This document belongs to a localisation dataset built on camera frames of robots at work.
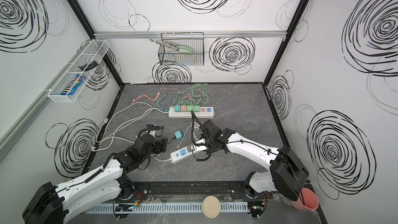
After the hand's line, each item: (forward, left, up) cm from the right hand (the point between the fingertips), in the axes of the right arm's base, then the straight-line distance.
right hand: (202, 139), depth 83 cm
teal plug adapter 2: (+6, +14, -6) cm, 16 cm away
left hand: (0, +22, -1) cm, 22 cm away
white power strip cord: (+6, +58, -7) cm, 59 cm away
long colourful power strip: (+21, -2, -4) cm, 21 cm away
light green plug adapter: (+22, +8, -1) cm, 24 cm away
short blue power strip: (-6, +10, -4) cm, 13 cm away
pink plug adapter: (+21, +12, 0) cm, 24 cm away
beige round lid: (-30, -5, -1) cm, 30 cm away
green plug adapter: (+22, +4, -1) cm, 23 cm away
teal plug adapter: (+22, +16, -2) cm, 27 cm away
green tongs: (+45, +13, +27) cm, 54 cm away
